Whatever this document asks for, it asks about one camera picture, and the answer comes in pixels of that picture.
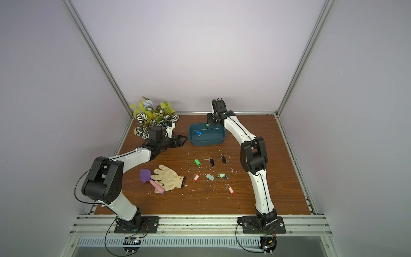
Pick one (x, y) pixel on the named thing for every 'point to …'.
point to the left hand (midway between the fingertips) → (184, 137)
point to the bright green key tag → (197, 161)
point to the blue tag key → (199, 133)
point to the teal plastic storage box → (212, 136)
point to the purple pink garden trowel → (145, 176)
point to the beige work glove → (167, 179)
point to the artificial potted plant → (149, 115)
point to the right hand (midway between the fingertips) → (210, 114)
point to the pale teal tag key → (210, 176)
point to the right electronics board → (268, 243)
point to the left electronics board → (131, 240)
